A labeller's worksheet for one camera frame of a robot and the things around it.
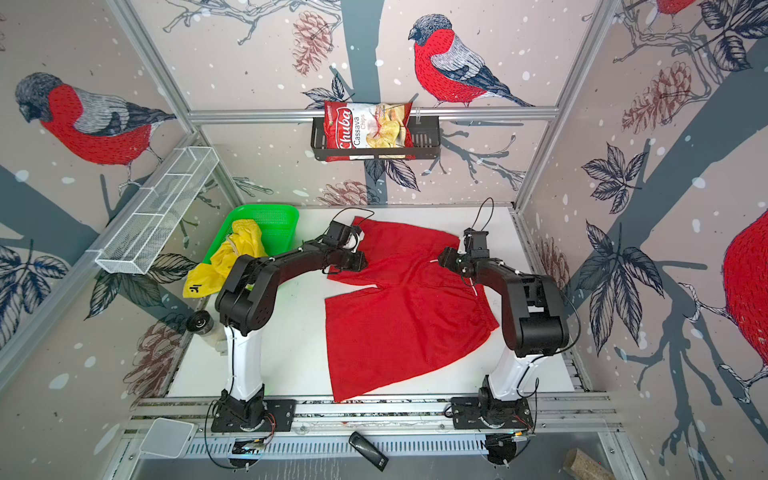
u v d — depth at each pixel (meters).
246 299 0.55
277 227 1.14
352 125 0.88
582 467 0.63
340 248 0.85
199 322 0.78
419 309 0.91
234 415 0.67
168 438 0.70
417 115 0.90
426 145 0.93
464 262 0.82
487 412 0.67
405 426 0.73
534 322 0.49
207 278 0.90
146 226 0.74
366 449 0.66
